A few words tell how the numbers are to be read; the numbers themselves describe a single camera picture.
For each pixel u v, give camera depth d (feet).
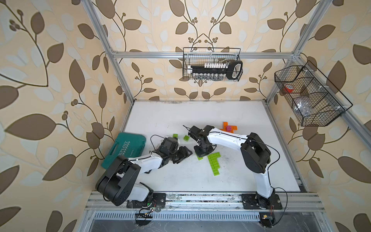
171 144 2.33
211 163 2.83
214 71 2.75
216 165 2.79
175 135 3.25
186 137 3.16
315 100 2.37
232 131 3.34
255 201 2.37
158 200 2.42
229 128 3.27
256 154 1.67
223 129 3.27
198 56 2.99
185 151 2.64
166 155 2.25
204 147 2.47
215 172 2.77
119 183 1.42
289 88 2.65
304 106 2.38
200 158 2.93
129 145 2.98
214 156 2.92
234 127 3.34
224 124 3.45
